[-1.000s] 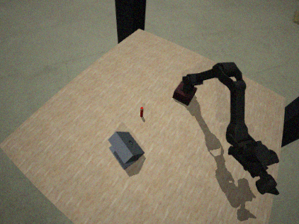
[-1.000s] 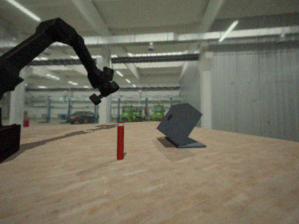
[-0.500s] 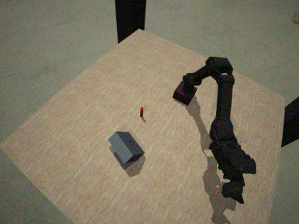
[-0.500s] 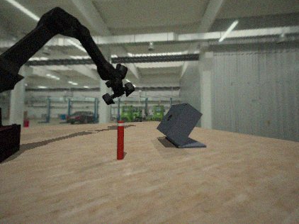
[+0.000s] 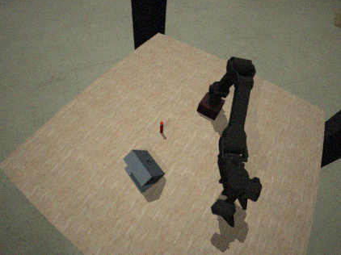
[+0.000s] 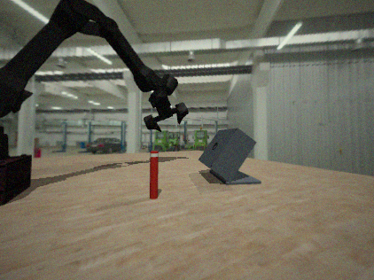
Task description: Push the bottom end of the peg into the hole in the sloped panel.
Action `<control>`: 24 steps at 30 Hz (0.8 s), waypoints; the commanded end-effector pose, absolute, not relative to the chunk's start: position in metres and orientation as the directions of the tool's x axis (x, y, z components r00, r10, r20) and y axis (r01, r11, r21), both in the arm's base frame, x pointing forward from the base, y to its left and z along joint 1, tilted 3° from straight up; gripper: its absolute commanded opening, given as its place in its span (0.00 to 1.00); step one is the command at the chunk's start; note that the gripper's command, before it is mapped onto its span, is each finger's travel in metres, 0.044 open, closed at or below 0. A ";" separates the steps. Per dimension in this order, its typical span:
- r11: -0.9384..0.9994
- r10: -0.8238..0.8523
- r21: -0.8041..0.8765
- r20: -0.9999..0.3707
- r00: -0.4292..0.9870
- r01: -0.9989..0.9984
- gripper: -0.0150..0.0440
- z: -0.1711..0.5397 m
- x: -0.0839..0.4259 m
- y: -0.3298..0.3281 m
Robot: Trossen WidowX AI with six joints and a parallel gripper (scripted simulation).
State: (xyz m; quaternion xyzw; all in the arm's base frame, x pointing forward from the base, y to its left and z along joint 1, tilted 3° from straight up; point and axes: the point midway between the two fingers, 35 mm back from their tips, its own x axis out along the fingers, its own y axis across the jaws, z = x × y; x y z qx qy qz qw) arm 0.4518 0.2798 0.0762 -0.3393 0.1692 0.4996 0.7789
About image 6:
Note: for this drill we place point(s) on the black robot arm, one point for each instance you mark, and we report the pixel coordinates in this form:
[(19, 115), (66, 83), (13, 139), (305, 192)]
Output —
[(70, 17)]

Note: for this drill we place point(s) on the red peg with white top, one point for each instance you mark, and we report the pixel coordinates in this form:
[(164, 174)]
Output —
[(154, 160)]

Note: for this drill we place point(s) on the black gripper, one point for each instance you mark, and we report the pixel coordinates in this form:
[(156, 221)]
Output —
[(164, 113)]

